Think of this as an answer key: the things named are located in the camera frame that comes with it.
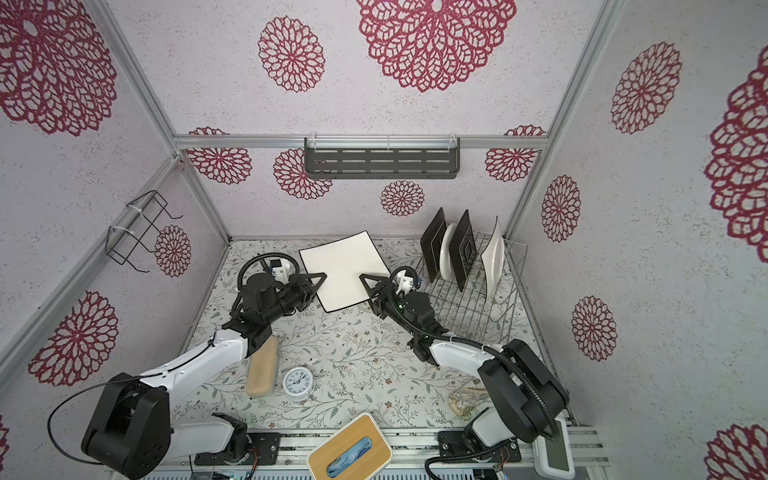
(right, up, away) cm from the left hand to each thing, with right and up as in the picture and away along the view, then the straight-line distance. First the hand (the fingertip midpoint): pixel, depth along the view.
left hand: (326, 278), depth 81 cm
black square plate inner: (+41, +9, +14) cm, 44 cm away
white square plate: (+4, +5, +5) cm, 8 cm away
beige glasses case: (-18, -26, +2) cm, 32 cm away
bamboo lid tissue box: (+9, -41, -10) cm, 43 cm away
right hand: (+10, 0, -5) cm, 11 cm away
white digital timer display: (+55, -41, -12) cm, 69 cm away
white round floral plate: (+36, +5, +16) cm, 40 cm away
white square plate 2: (+49, +5, +9) cm, 50 cm away
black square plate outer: (+30, +10, +13) cm, 35 cm away
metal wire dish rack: (+44, -12, +16) cm, 49 cm away
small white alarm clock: (-8, -29, +1) cm, 30 cm away
